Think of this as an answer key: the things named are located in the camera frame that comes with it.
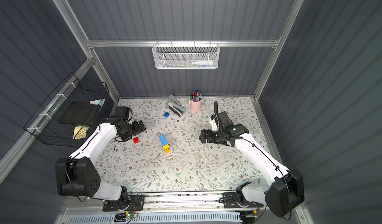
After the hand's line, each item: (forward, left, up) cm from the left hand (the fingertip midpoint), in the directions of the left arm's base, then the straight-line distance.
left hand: (141, 132), depth 86 cm
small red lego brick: (+1, +7, -12) cm, 14 cm away
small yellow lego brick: (-6, -15, -12) cm, 20 cm away
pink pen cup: (+26, -33, -7) cm, 42 cm away
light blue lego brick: (-4, -13, -2) cm, 14 cm away
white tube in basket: (+38, -37, +21) cm, 57 cm away
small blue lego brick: (+22, -11, -11) cm, 27 cm away
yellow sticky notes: (-13, +17, +21) cm, 30 cm away
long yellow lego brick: (-8, -15, -4) cm, 17 cm away
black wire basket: (-10, +32, +22) cm, 40 cm away
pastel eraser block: (+11, +22, +14) cm, 28 cm away
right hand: (-7, -38, +4) cm, 39 cm away
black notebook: (+4, +30, +13) cm, 33 cm away
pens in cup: (+29, -33, 0) cm, 44 cm away
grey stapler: (+29, -17, -10) cm, 35 cm away
